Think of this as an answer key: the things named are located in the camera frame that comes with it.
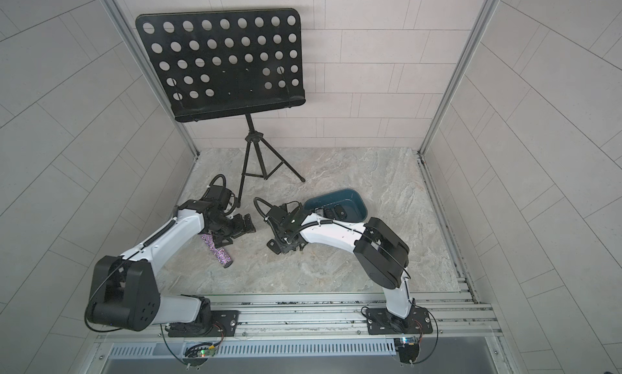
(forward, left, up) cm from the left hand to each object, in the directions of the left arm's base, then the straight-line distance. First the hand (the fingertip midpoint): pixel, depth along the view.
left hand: (251, 231), depth 85 cm
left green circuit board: (-34, +6, -4) cm, 35 cm away
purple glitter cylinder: (-7, +10, -2) cm, 12 cm away
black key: (+10, -33, -4) cm, 35 cm away
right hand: (-2, -14, -4) cm, 15 cm away
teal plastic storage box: (+15, -37, -2) cm, 40 cm away
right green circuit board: (-33, -50, -4) cm, 60 cm away
